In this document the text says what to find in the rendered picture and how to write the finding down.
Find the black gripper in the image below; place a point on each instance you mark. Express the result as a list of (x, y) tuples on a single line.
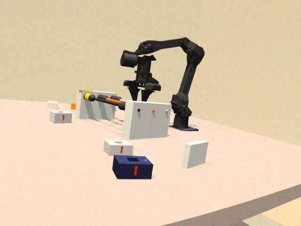
[(142, 77)]

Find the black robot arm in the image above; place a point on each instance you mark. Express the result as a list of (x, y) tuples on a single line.
[(195, 55)]

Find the small orange block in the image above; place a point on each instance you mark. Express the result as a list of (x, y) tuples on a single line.
[(73, 106)]

